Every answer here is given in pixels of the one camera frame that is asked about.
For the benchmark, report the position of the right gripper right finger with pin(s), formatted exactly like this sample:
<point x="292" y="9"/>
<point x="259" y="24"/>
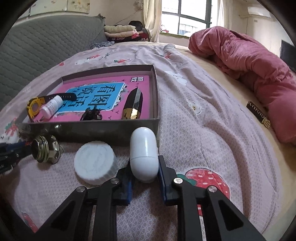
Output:
<point x="203" y="212"/>

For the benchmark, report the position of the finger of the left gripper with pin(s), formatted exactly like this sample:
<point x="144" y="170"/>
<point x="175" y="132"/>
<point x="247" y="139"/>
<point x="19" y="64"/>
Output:
<point x="14" y="154"/>
<point x="6" y="147"/>

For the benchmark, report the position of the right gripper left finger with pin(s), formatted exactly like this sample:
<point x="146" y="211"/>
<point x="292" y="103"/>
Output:
<point x="90" y="214"/>

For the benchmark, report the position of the brass door knob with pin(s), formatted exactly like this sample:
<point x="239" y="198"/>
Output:
<point x="46" y="149"/>

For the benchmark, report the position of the small white pill bottle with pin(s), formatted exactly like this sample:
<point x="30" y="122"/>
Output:
<point x="51" y="107"/>

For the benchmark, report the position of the white round jar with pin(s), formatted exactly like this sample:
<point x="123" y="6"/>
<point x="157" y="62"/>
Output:
<point x="95" y="163"/>

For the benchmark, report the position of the white earbuds case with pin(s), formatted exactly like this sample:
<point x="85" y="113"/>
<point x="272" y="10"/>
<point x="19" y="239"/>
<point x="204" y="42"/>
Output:
<point x="143" y="159"/>

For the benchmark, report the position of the black and yellow wristwatch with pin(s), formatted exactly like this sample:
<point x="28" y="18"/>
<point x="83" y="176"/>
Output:
<point x="34" y="105"/>

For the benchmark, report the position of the pink strawberry bed sheet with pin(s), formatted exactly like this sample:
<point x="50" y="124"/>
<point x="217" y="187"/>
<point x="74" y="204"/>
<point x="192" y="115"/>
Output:
<point x="203" y="130"/>

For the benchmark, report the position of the black hair clip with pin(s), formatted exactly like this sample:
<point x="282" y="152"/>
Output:
<point x="92" y="114"/>

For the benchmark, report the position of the grey cardboard tray box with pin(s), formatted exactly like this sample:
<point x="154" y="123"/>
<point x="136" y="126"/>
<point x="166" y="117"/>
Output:
<point x="113" y="132"/>

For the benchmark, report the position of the grey quilted headboard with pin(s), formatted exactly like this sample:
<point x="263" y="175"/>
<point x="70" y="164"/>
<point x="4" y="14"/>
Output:
<point x="33" y="47"/>

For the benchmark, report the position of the black gold lipstick on bed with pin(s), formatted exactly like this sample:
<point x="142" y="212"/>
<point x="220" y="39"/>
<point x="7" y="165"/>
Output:
<point x="258" y="114"/>

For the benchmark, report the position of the pink and blue book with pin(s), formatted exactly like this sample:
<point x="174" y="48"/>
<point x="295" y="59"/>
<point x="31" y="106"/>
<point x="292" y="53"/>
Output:
<point x="108" y="94"/>

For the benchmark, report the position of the black gold lipstick in tray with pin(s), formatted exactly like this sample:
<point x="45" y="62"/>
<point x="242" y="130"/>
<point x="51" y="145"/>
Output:
<point x="133" y="105"/>

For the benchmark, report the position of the dark patterned cloth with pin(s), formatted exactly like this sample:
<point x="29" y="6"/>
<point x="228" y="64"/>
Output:
<point x="102" y="44"/>

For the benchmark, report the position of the red pink duvet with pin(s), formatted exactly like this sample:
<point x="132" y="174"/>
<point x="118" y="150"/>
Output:
<point x="265" y="74"/>

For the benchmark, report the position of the stack of folded clothes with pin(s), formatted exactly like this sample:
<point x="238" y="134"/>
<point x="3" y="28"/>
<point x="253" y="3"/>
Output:
<point x="133" y="32"/>

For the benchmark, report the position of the cream curtain left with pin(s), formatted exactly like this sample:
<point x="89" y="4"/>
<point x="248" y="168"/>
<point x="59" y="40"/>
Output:
<point x="152" y="18"/>

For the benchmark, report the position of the cream curtain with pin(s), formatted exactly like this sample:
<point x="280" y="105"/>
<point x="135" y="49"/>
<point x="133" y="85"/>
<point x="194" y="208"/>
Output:
<point x="223" y="13"/>
<point x="152" y="18"/>

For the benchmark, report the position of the cream curtain right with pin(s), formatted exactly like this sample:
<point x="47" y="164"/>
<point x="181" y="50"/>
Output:
<point x="223" y="13"/>

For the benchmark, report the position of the white air conditioner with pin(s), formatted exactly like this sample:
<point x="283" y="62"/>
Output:
<point x="258" y="11"/>

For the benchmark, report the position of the wall painting panels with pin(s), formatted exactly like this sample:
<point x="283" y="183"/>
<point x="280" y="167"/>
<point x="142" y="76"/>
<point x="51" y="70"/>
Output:
<point x="52" y="6"/>

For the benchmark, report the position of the black wall television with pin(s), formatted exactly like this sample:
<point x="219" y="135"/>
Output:
<point x="288" y="55"/>

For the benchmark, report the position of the window with dark frame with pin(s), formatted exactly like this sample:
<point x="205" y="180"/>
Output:
<point x="185" y="17"/>

